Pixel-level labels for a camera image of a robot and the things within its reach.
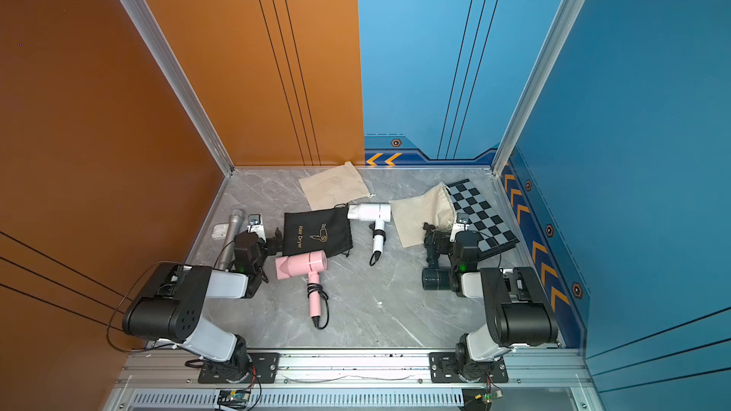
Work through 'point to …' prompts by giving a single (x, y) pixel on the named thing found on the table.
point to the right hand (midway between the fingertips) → (453, 228)
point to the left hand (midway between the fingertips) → (264, 226)
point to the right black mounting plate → (445, 367)
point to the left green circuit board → (237, 399)
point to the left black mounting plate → (251, 368)
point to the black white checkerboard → (493, 233)
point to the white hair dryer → (378, 212)
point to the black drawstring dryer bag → (325, 230)
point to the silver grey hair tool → (234, 222)
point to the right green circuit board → (480, 399)
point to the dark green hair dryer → (435, 278)
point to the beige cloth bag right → (435, 207)
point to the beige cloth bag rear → (338, 185)
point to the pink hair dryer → (312, 262)
